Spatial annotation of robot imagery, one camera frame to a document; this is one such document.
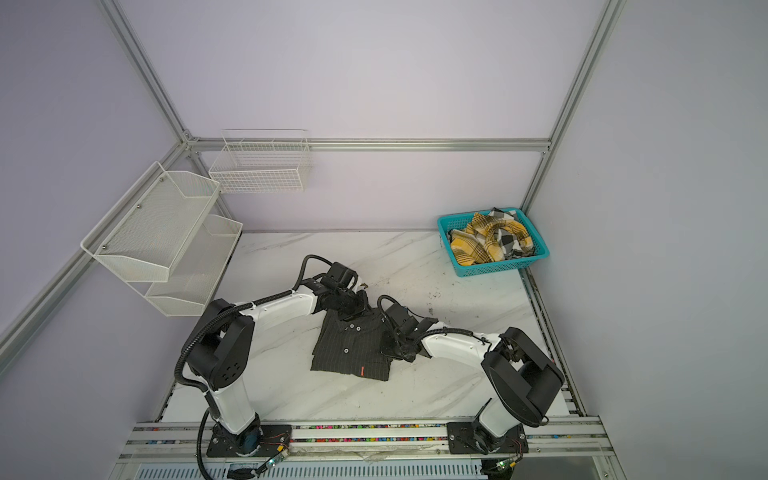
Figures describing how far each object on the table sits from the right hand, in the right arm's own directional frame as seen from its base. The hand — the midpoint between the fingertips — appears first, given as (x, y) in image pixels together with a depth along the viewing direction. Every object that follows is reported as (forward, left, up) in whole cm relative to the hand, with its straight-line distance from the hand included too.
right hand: (380, 351), depth 86 cm
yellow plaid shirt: (+41, -39, +6) cm, 57 cm away
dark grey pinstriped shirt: (0, +8, +2) cm, 8 cm away
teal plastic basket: (+48, -23, +7) cm, 53 cm away
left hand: (+10, +3, +5) cm, 11 cm away
